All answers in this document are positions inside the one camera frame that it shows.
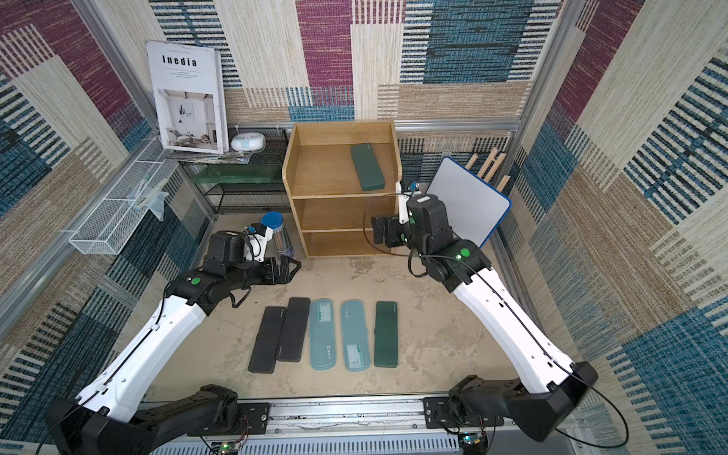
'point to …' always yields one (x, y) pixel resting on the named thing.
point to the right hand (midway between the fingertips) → (389, 213)
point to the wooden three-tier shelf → (339, 175)
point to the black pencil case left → (267, 341)
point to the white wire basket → (105, 230)
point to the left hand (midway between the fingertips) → (286, 262)
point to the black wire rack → (249, 197)
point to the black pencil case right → (294, 328)
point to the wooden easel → (489, 167)
